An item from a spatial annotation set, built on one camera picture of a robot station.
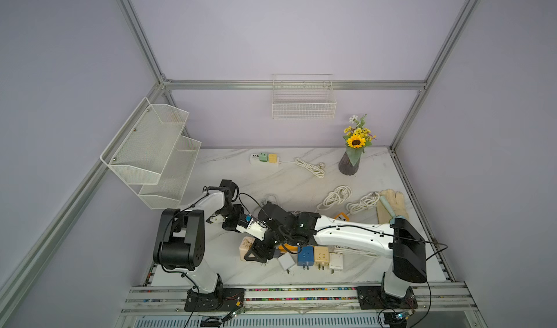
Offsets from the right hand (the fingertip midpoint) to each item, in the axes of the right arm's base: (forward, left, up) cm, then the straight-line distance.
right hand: (253, 249), depth 72 cm
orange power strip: (+19, -36, -12) cm, 43 cm away
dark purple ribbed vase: (+43, -42, -10) cm, 61 cm away
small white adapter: (-1, -11, -11) cm, 16 cm away
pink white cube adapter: (+1, +1, +5) cm, 5 cm away
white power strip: (+52, +5, -12) cm, 53 cm away
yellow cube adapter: (+49, -5, -8) cm, 49 cm away
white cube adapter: (-1, -30, -12) cm, 32 cm away
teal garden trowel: (+21, -58, -13) cm, 63 cm away
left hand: (+16, +7, -13) cm, 21 cm away
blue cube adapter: (0, -18, -8) cm, 20 cm away
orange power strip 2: (-2, -12, +7) cm, 14 cm away
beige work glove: (+25, -63, -14) cm, 69 cm away
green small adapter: (+48, -1, -6) cm, 49 cm away
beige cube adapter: (0, -24, -9) cm, 26 cm away
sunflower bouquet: (+42, -42, +11) cm, 61 cm away
